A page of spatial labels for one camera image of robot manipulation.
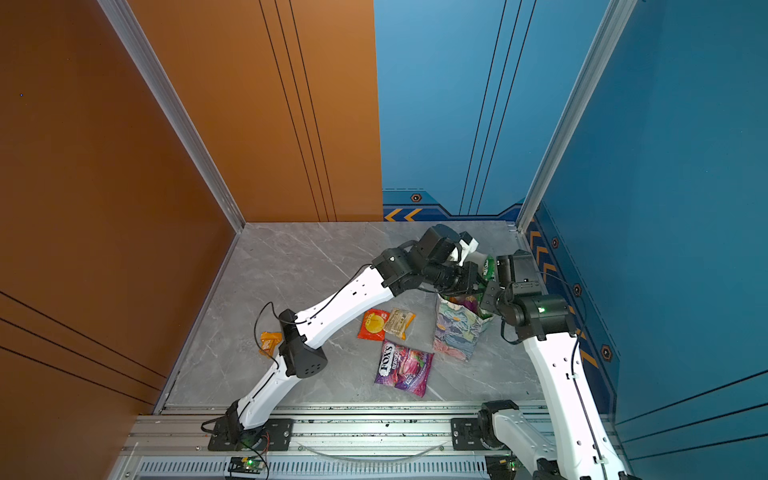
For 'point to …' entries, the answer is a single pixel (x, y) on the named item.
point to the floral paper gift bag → (457, 329)
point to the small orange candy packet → (268, 342)
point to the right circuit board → (501, 467)
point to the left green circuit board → (246, 464)
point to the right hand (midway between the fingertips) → (492, 294)
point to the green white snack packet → (489, 268)
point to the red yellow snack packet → (373, 325)
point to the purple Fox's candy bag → (404, 368)
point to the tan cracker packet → (398, 322)
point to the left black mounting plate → (275, 435)
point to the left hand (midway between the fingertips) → (495, 288)
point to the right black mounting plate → (465, 434)
